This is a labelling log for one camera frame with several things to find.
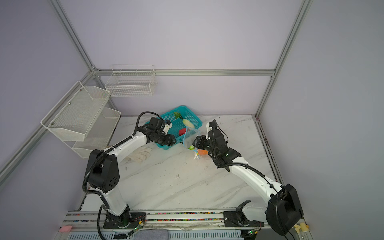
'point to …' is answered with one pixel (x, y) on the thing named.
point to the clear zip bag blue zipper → (189, 139)
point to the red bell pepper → (182, 132)
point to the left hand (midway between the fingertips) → (170, 140)
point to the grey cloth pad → (151, 234)
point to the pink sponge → (66, 228)
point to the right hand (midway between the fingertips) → (195, 136)
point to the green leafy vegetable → (177, 115)
